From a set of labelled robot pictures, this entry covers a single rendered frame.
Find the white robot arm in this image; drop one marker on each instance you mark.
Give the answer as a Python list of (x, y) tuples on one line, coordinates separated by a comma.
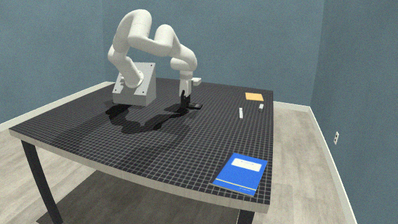
[(140, 23)]

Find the black rectangular tile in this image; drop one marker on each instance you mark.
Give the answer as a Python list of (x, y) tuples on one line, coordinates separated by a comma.
[(194, 106)]

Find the blue notebook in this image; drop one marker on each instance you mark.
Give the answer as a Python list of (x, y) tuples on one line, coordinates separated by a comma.
[(239, 173)]

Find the tan flat rectangular tile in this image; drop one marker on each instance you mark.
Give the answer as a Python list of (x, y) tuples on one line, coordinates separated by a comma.
[(254, 97)]

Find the black grid work mat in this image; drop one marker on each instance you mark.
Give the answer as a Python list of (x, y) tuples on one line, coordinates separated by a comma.
[(162, 141)]

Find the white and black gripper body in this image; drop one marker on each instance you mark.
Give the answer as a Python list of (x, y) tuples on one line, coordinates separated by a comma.
[(185, 85)]

